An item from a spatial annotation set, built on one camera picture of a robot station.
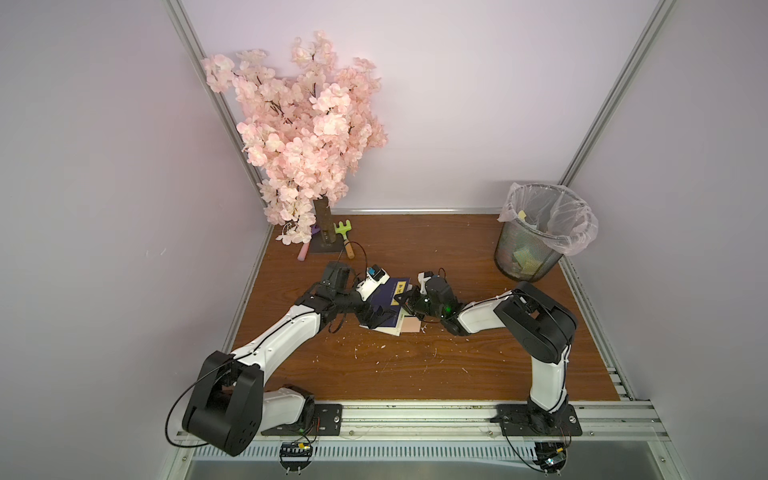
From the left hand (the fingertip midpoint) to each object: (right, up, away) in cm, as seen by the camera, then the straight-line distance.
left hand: (386, 300), depth 82 cm
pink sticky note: (+7, -8, +3) cm, 11 cm away
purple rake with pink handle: (-31, +13, +24) cm, 41 cm away
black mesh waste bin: (+44, +12, +9) cm, 46 cm away
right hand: (+3, +2, +9) cm, 9 cm away
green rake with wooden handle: (-18, +21, +31) cm, 42 cm away
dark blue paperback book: (-1, -2, +12) cm, 12 cm away
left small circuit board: (-22, -37, -10) cm, 44 cm away
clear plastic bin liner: (+55, +25, +11) cm, 61 cm away
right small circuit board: (+40, -35, -12) cm, 55 cm away
